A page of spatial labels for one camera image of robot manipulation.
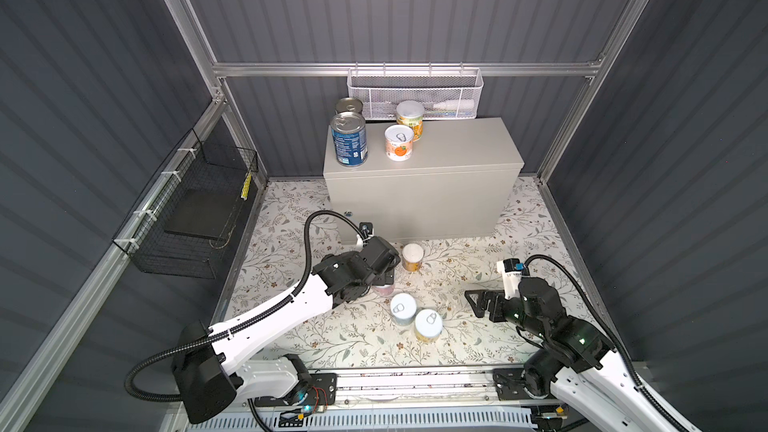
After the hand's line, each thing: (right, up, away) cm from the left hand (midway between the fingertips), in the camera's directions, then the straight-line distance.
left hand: (375, 264), depth 78 cm
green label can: (+8, -13, +4) cm, 15 cm away
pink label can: (+3, -10, +9) cm, 14 cm away
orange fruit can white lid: (+11, 0, +14) cm, 17 cm away
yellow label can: (+14, -17, +1) cm, 22 cm away
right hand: (+27, -8, -2) cm, 29 cm away
